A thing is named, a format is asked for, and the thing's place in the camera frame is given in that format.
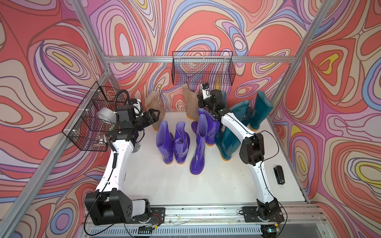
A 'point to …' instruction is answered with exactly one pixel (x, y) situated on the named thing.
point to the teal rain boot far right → (262, 107)
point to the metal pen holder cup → (136, 148)
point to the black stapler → (279, 174)
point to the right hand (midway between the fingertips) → (198, 98)
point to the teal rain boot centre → (240, 110)
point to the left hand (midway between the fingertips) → (157, 113)
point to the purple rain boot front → (197, 160)
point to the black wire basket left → (85, 130)
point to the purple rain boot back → (213, 127)
